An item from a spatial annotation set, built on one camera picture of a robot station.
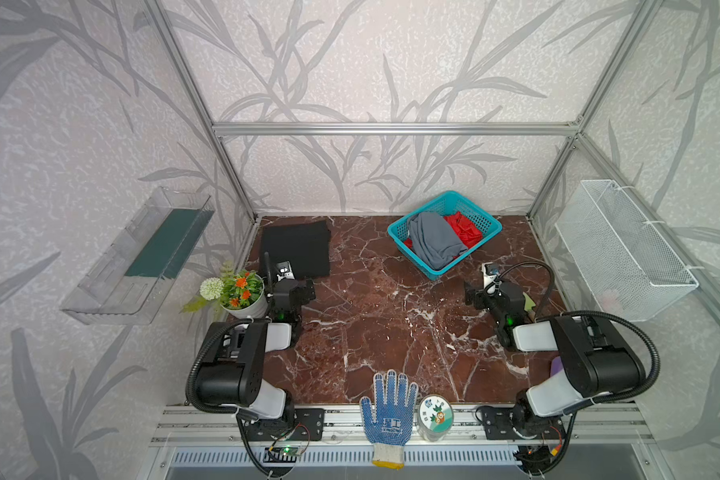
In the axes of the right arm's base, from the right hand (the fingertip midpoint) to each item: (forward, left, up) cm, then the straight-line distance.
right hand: (481, 271), depth 95 cm
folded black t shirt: (+16, +61, -7) cm, 64 cm away
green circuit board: (-47, +55, -8) cm, 73 cm away
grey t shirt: (+11, +14, +3) cm, 18 cm away
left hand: (0, +60, +2) cm, 60 cm away
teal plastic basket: (+32, +7, -1) cm, 33 cm away
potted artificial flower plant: (-13, +71, +10) cm, 73 cm away
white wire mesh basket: (-18, -21, +27) cm, 39 cm away
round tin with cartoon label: (-41, +20, +2) cm, 46 cm away
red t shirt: (+19, +1, -1) cm, 19 cm away
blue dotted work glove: (-42, +30, -6) cm, 52 cm away
